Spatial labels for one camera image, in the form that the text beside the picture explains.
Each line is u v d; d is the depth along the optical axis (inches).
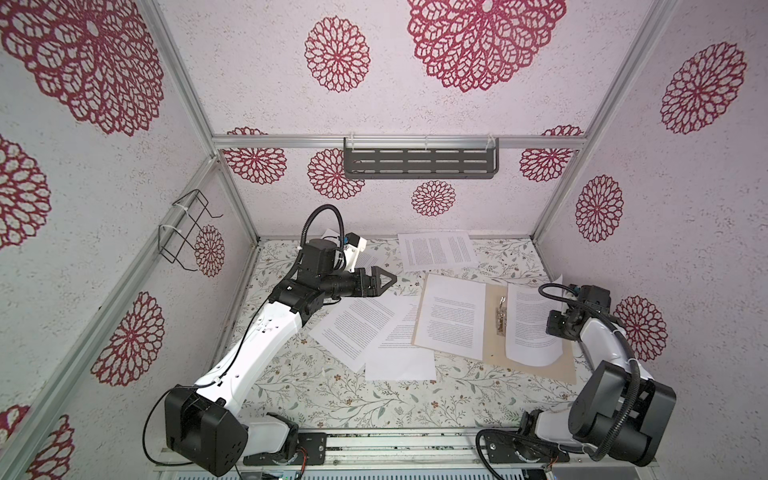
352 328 37.5
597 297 27.0
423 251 46.0
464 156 37.3
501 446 29.3
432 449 29.5
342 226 25.5
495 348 35.1
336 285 24.5
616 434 15.1
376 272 25.1
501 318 38.2
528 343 36.1
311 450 29.0
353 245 26.1
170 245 28.2
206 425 15.1
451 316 38.4
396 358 35.3
